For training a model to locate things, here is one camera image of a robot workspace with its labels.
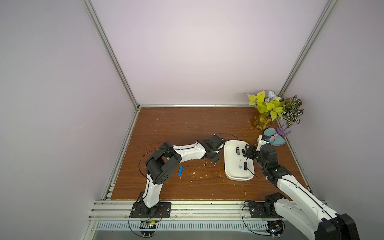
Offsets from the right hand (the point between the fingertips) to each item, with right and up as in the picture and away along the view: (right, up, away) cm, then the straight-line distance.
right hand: (250, 143), depth 83 cm
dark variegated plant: (+26, +19, +3) cm, 32 cm away
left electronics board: (-55, -40, -12) cm, 69 cm away
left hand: (-18, -9, +8) cm, 21 cm away
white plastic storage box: (-6, -14, +4) cm, 16 cm away
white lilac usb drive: (-4, -13, +4) cm, 14 cm away
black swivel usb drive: (-2, -7, +7) cm, 10 cm away
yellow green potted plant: (+12, +21, +2) cm, 25 cm away
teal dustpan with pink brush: (+23, 0, +16) cm, 28 cm away
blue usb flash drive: (-40, -17, +3) cm, 44 cm away
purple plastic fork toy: (+31, +4, +21) cm, 37 cm away
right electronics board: (+7, -38, -14) cm, 41 cm away
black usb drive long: (-1, -14, +4) cm, 15 cm away
